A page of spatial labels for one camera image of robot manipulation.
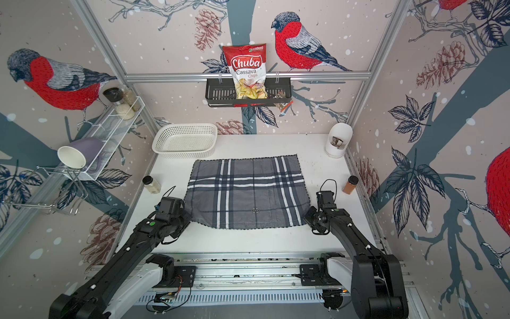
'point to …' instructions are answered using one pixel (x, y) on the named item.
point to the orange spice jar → (349, 187)
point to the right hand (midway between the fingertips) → (306, 216)
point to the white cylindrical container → (339, 137)
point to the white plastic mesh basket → (186, 140)
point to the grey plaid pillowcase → (247, 193)
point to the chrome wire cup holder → (58, 189)
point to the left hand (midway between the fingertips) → (194, 212)
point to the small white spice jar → (151, 185)
